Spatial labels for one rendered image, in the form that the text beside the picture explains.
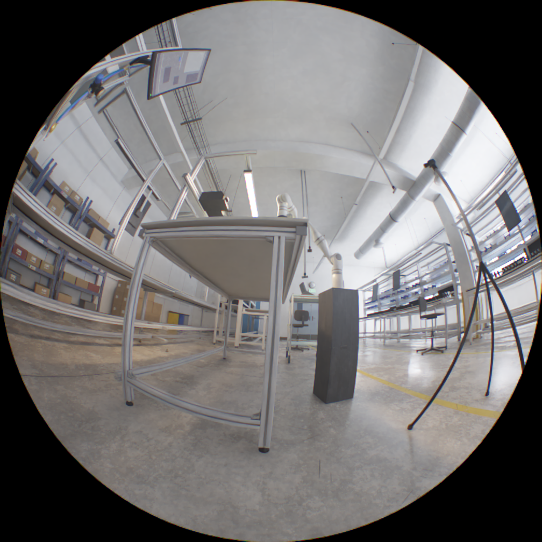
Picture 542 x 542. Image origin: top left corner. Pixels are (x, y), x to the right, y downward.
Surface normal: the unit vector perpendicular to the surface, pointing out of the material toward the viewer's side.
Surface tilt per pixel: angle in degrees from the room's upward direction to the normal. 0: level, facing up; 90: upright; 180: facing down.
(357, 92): 180
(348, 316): 90
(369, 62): 180
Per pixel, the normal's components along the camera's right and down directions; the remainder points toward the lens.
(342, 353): 0.16, -0.31
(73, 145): 1.00, 0.06
